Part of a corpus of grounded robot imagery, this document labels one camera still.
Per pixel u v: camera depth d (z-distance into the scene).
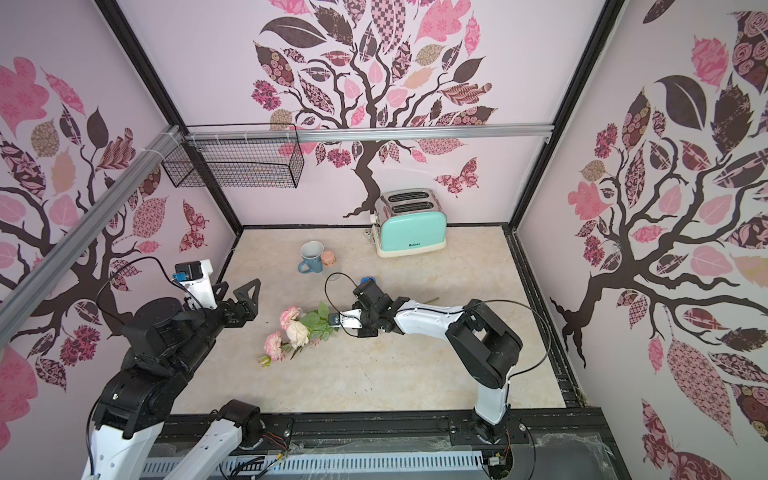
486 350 0.47
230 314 0.53
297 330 0.78
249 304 0.55
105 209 0.65
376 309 0.69
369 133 0.93
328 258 0.98
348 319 0.76
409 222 1.03
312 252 1.04
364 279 1.02
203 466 0.54
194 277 0.48
